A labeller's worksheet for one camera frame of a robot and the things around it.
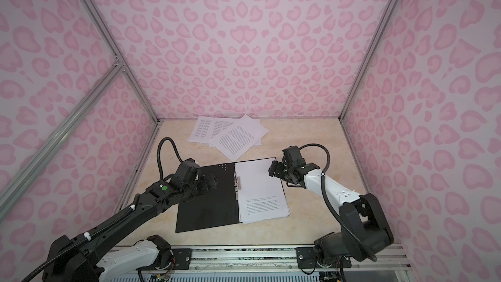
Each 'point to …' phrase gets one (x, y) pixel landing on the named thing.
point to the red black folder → (218, 206)
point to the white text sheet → (239, 138)
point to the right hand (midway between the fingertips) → (276, 171)
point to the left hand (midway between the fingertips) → (211, 181)
